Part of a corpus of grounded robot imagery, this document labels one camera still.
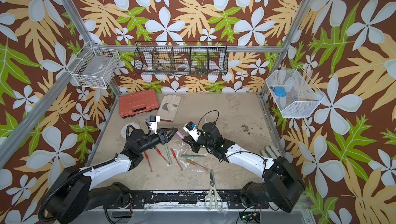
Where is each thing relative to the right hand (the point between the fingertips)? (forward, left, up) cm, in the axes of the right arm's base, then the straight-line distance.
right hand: (183, 138), depth 79 cm
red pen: (-2, +15, -16) cm, 22 cm away
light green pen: (0, +11, -15) cm, 19 cm away
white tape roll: (+14, +41, -14) cm, 45 cm away
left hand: (+3, +4, +5) cm, 7 cm away
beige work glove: (+32, +14, -14) cm, 38 cm away
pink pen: (+1, +2, +2) cm, 3 cm away
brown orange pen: (-8, -5, -16) cm, 18 cm away
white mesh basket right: (+17, -62, +14) cm, 65 cm away
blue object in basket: (+24, -54, +10) cm, 60 cm away
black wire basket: (+49, +3, +16) cm, 52 cm away
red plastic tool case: (+33, +36, -10) cm, 49 cm away
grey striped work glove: (-1, -51, -15) cm, 53 cm away
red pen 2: (-3, +7, -15) cm, 17 cm away
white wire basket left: (+34, +51, +20) cm, 64 cm away
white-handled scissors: (-26, -17, -16) cm, 35 cm away
